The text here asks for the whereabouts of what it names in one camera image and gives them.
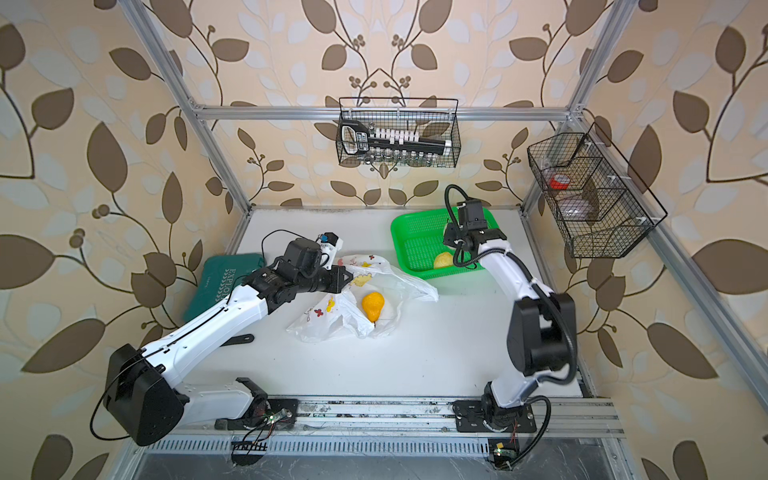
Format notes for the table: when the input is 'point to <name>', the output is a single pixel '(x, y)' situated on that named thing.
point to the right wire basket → (600, 205)
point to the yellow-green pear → (443, 260)
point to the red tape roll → (559, 182)
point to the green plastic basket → (419, 237)
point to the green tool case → (221, 277)
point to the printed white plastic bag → (341, 316)
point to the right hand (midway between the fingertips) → (453, 235)
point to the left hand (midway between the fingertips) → (349, 273)
